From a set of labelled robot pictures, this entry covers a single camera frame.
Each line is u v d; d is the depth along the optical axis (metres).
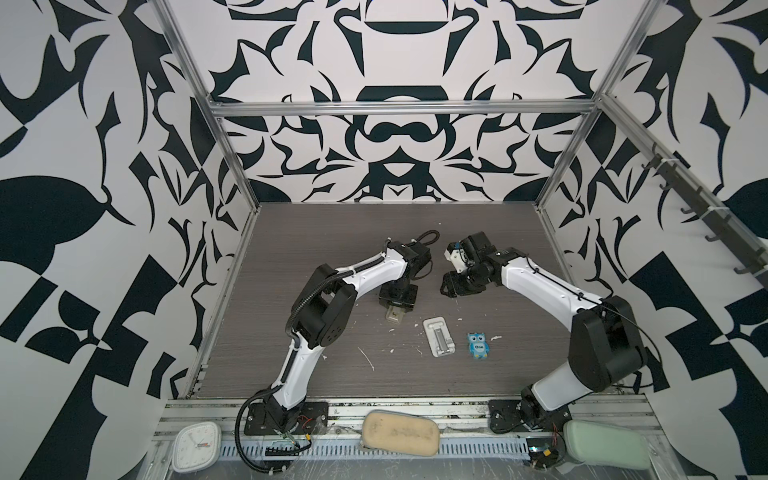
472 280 0.74
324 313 0.53
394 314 0.89
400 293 0.82
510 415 0.74
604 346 0.45
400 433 0.69
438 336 0.87
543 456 0.71
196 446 0.67
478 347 0.85
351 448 0.71
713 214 0.59
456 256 0.82
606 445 0.68
